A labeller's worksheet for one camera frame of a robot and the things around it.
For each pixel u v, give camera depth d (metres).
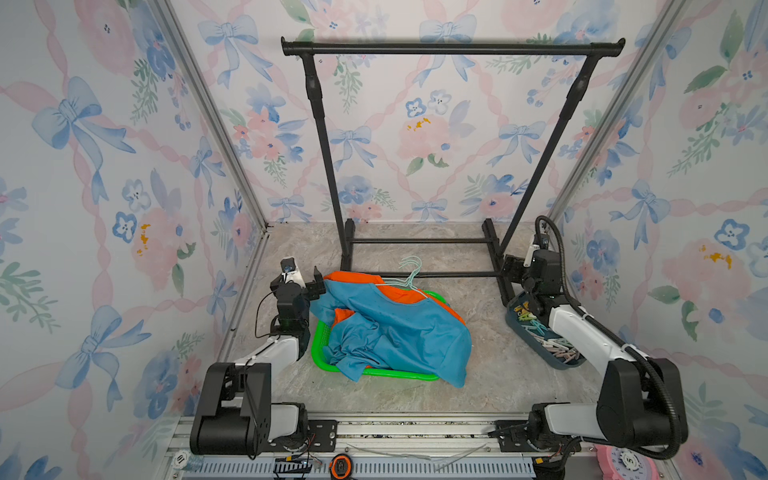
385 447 0.73
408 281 0.90
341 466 0.68
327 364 0.78
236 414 0.42
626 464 0.68
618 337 0.49
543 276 0.66
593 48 0.57
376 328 0.85
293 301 0.65
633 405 0.42
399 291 0.89
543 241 0.73
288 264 0.74
